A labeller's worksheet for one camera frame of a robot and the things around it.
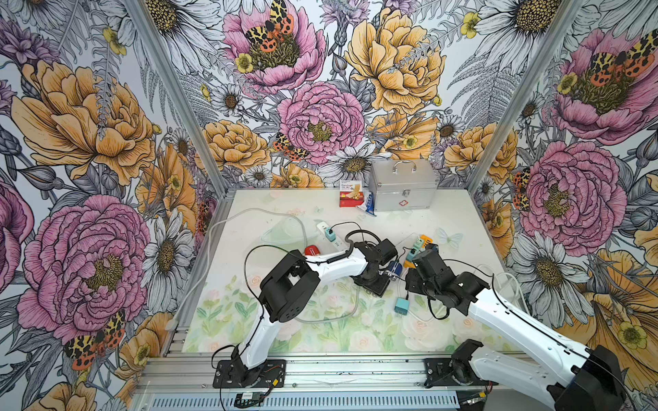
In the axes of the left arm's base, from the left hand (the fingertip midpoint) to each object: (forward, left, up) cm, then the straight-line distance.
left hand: (371, 293), depth 89 cm
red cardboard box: (+45, +5, +3) cm, 46 cm away
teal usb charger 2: (-5, -9, +1) cm, 11 cm away
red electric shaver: (+16, +21, +3) cm, 26 cm away
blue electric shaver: (+8, -9, +1) cm, 13 cm away
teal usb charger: (+21, +13, +4) cm, 25 cm away
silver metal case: (+45, -17, +9) cm, 49 cm away
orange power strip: (+20, -24, +2) cm, 31 cm away
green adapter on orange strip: (+13, -16, +7) cm, 22 cm away
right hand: (-1, -12, +9) cm, 15 cm away
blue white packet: (+39, -3, +3) cm, 39 cm away
